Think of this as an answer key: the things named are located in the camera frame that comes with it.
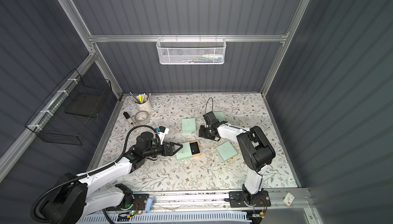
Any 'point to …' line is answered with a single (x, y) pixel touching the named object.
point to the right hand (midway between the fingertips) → (201, 133)
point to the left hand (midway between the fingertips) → (179, 148)
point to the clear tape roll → (142, 117)
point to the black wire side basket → (68, 111)
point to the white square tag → (288, 199)
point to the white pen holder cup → (143, 103)
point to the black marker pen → (130, 121)
